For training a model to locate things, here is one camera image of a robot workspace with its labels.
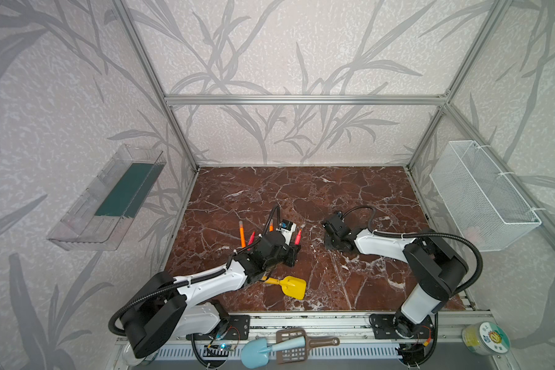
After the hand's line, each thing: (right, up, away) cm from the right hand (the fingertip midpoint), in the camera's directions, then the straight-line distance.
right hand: (329, 233), depth 95 cm
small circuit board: (-36, -30, -25) cm, 53 cm away
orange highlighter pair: (-36, -2, -2) cm, 36 cm away
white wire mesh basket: (+39, +14, -33) cm, 52 cm away
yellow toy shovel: (-16, -16, -15) cm, 27 cm away
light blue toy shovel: (-26, -30, -27) cm, 48 cm away
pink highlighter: (-13, +1, -14) cm, 20 cm away
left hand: (-12, 0, -13) cm, 17 cm away
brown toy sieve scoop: (-13, -32, -26) cm, 43 cm away
